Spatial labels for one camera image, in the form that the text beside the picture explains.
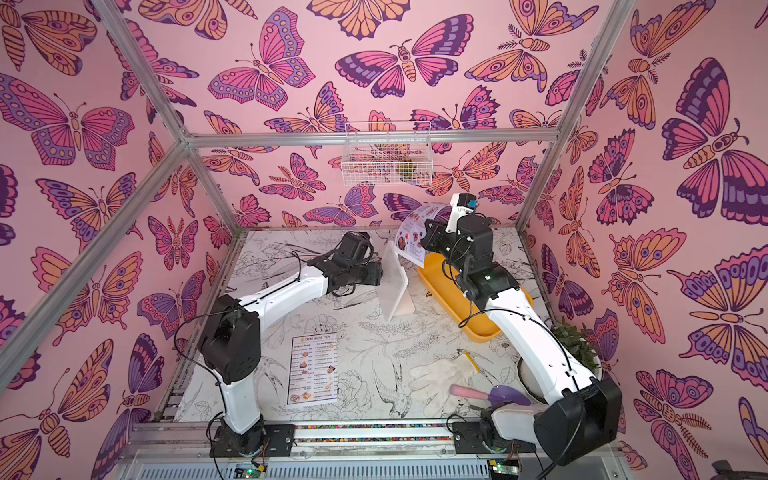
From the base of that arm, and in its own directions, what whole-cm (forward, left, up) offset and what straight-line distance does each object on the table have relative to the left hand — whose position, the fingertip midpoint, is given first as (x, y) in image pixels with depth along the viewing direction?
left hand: (380, 270), depth 91 cm
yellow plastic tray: (-10, -30, -15) cm, 35 cm away
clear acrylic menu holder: (-7, -4, -3) cm, 9 cm away
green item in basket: (+26, -8, +18) cm, 33 cm away
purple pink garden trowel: (-32, -32, -12) cm, 47 cm away
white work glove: (-30, -15, -13) cm, 35 cm away
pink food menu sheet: (+2, -9, +17) cm, 19 cm away
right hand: (-1, -13, +23) cm, 26 cm away
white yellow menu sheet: (-25, +19, -13) cm, 34 cm away
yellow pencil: (-23, -27, -13) cm, 38 cm away
